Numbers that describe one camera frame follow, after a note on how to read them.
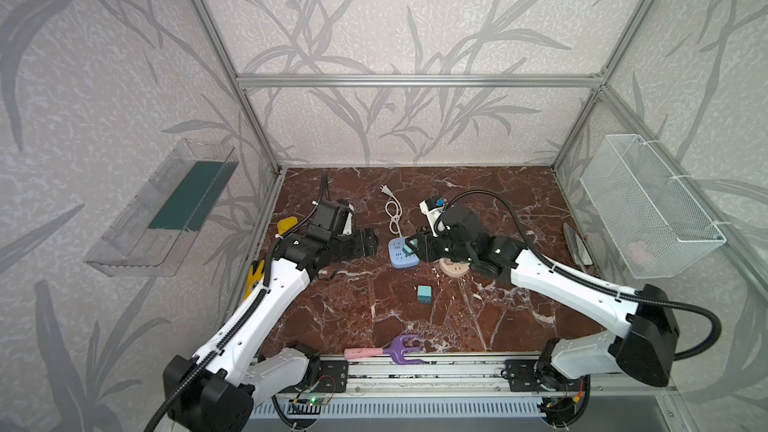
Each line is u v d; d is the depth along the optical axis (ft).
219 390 1.19
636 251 2.44
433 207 2.19
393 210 3.52
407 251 2.43
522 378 2.42
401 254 2.47
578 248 3.07
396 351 2.51
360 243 2.21
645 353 1.27
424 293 2.84
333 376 2.38
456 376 2.47
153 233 2.12
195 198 2.11
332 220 1.87
